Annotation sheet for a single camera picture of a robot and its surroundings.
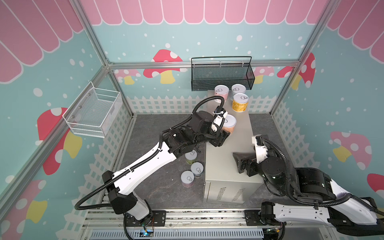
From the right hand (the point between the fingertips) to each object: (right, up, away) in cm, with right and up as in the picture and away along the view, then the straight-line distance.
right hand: (242, 153), depth 59 cm
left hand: (-7, +8, +6) cm, 12 cm away
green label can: (-22, -7, +31) cm, 38 cm away
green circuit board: (-41, -41, +14) cm, 60 cm away
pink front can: (-23, -18, +23) cm, 37 cm away
